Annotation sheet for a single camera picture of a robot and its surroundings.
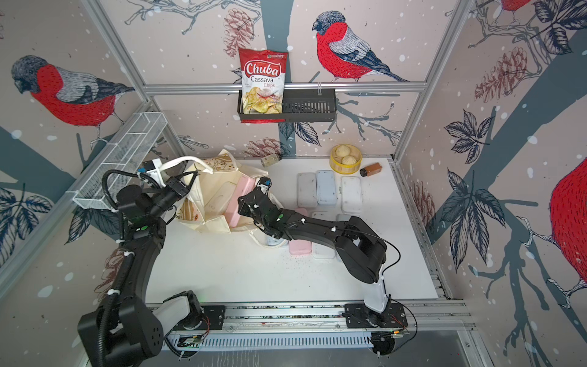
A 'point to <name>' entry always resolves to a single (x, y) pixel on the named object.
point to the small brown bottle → (371, 170)
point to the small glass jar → (270, 160)
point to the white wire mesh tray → (128, 151)
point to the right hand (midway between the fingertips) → (238, 201)
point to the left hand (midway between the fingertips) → (200, 168)
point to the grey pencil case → (274, 241)
